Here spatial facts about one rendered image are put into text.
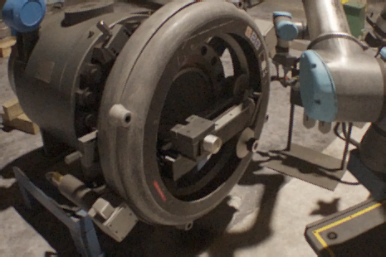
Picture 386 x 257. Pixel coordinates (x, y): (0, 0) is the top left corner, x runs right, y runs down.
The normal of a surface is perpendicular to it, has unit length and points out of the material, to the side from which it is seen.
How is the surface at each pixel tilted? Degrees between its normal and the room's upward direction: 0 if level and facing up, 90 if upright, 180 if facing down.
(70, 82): 65
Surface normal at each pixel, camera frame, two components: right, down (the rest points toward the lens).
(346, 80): -0.07, -0.04
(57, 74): -0.55, -0.09
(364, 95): -0.07, 0.34
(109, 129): -0.58, 0.12
